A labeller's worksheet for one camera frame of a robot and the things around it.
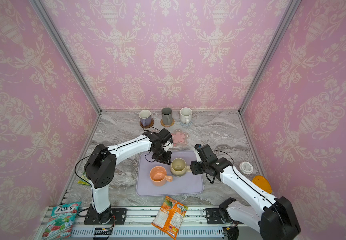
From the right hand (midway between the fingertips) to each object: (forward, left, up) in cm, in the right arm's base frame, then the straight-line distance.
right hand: (194, 165), depth 83 cm
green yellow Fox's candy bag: (-1, +63, -5) cm, 64 cm away
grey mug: (+36, +15, +3) cm, 39 cm away
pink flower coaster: (+24, +7, -8) cm, 27 cm away
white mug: (+41, +2, 0) cm, 41 cm away
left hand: (+3, +14, -2) cm, 15 cm away
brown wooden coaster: (+35, +29, -6) cm, 46 cm away
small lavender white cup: (+38, +31, +1) cm, 49 cm away
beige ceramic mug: (+3, +9, -7) cm, 12 cm away
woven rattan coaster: (+37, +13, -7) cm, 40 cm away
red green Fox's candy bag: (-24, +66, -5) cm, 71 cm away
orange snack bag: (-23, +15, -6) cm, 28 cm away
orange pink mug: (-2, +21, -7) cm, 23 cm away
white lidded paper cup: (-2, -29, -2) cm, 29 cm away
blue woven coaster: (+36, +2, -8) cm, 37 cm away
